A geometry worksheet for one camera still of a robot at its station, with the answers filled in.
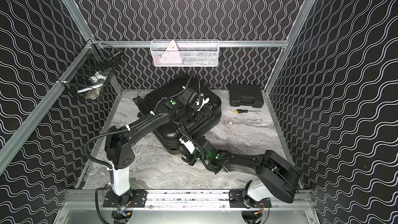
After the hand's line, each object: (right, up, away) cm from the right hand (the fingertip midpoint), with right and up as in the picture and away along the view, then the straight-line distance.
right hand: (182, 151), depth 81 cm
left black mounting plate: (-23, -20, -7) cm, 31 cm away
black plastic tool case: (+42, +32, +29) cm, 60 cm away
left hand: (+12, +20, +1) cm, 23 cm away
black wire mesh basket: (-57, +42, +11) cm, 72 cm away
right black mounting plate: (+26, -21, -8) cm, 35 cm away
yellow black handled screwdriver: (+37, +20, +26) cm, 49 cm away
